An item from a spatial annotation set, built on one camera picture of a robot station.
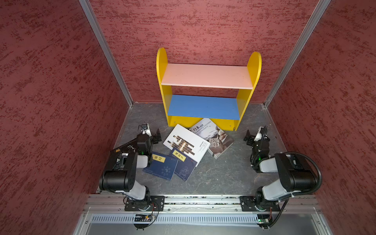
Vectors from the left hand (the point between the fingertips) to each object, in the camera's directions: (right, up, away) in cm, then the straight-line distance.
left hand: (151, 132), depth 94 cm
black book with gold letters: (-14, -10, -1) cm, 17 cm away
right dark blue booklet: (+22, -19, -8) cm, 31 cm away
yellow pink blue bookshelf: (+28, +29, +23) cm, 47 cm away
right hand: (+67, 0, -2) cm, 67 cm away
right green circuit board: (+63, -41, -23) cm, 78 cm away
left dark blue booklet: (+8, -20, -8) cm, 23 cm away
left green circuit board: (+1, -41, -21) cm, 46 cm away
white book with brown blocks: (+24, -7, -1) cm, 25 cm away
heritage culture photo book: (+38, +1, +4) cm, 38 cm away
